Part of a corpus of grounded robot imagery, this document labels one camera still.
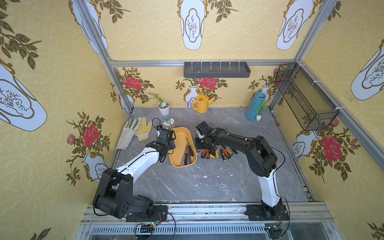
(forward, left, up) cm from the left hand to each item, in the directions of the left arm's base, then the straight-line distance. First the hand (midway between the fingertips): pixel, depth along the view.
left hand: (162, 141), depth 90 cm
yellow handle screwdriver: (-6, -33, -7) cm, 34 cm away
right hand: (+3, -23, -6) cm, 24 cm away
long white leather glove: (+18, +27, -10) cm, 34 cm away
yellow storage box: (-8, -8, -6) cm, 12 cm away
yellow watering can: (+33, -26, +1) cm, 42 cm away
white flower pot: (+26, +2, +4) cm, 26 cm away
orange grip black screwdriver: (-5, -41, -5) cm, 42 cm away
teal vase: (+28, -64, +2) cm, 70 cm away
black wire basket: (+1, -77, +26) cm, 81 cm away
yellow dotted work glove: (+15, +17, -9) cm, 25 cm away
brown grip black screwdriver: (-6, -27, -6) cm, 29 cm away
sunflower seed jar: (+17, -2, -2) cm, 17 cm away
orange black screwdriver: (-5, -25, -7) cm, 26 cm away
